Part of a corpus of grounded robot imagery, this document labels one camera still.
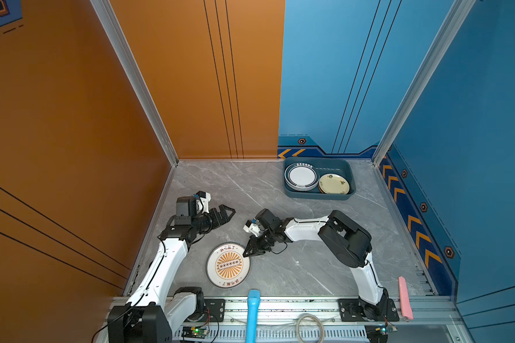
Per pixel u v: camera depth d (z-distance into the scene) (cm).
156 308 41
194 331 71
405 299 76
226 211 73
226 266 83
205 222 70
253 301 73
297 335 69
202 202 71
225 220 71
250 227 87
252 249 80
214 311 74
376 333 70
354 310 72
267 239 79
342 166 113
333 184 108
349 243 53
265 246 80
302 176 109
